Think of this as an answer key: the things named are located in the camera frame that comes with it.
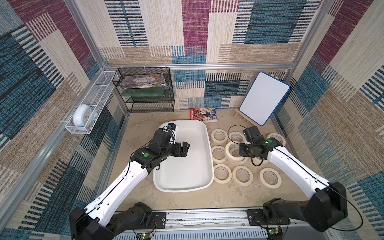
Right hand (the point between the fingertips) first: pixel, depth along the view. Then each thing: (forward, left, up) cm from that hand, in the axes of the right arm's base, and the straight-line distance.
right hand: (241, 149), depth 84 cm
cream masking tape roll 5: (-9, +10, -12) cm, 18 cm away
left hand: (-2, +33, +9) cm, 34 cm away
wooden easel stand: (+28, -10, -5) cm, 30 cm away
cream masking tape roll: (+16, +9, -11) cm, 21 cm away
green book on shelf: (+32, +57, +15) cm, 68 cm away
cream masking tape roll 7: (-11, -17, -14) cm, 25 cm away
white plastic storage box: (-6, +26, -18) cm, 32 cm away
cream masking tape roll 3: (+4, +11, -13) cm, 17 cm away
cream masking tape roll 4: (-5, +7, +4) cm, 9 cm away
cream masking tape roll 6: (-10, -1, -13) cm, 17 cm away
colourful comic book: (+36, +17, -11) cm, 41 cm away
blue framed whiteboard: (+29, -18, +11) cm, 35 cm away
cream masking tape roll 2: (+15, -30, -11) cm, 35 cm away
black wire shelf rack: (+46, +62, -7) cm, 77 cm away
